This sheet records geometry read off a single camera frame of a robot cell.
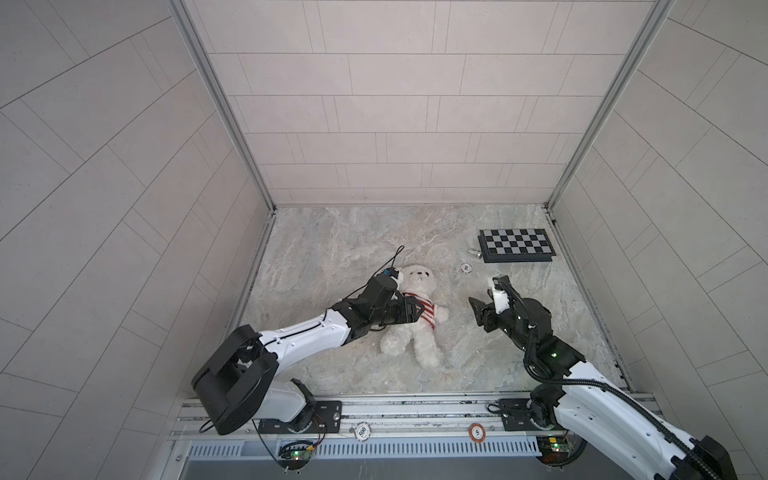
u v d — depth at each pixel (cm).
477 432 69
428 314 81
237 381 41
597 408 50
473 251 102
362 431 69
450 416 73
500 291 66
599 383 51
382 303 64
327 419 71
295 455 65
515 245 102
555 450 68
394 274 76
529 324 57
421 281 86
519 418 71
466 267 99
